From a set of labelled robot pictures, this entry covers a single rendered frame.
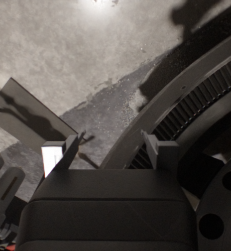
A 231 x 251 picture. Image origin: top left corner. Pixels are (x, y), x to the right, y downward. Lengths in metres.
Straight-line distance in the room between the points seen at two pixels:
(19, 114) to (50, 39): 0.40
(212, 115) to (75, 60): 0.50
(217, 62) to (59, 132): 0.74
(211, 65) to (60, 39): 0.50
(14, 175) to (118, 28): 0.63
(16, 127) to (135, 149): 0.80
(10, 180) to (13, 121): 0.32
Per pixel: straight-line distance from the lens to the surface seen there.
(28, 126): 0.96
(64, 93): 0.77
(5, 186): 0.76
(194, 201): 0.75
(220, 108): 0.34
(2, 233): 0.76
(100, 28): 0.64
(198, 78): 0.32
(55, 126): 0.88
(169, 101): 0.31
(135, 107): 0.74
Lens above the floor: 0.62
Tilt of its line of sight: 51 degrees down
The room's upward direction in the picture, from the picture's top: 169 degrees counter-clockwise
